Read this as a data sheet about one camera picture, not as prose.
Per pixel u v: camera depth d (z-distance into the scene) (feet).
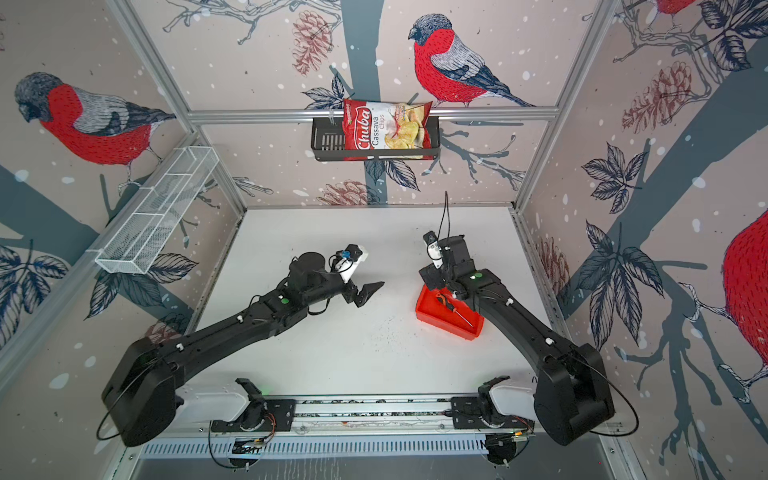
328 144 3.10
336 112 3.00
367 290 2.25
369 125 2.88
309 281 1.94
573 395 1.31
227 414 1.97
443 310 3.01
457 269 2.07
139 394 1.32
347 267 2.15
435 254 2.44
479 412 2.39
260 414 2.21
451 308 2.97
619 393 1.23
